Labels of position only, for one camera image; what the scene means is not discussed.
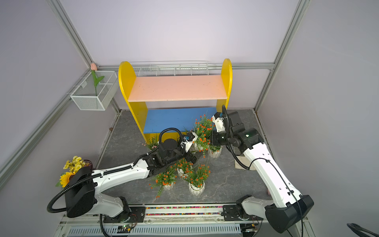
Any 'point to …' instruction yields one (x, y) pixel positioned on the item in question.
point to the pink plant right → (214, 151)
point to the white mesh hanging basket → (86, 98)
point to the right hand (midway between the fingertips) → (208, 137)
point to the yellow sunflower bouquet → (73, 166)
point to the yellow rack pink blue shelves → (165, 101)
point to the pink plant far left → (152, 143)
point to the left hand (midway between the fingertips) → (199, 144)
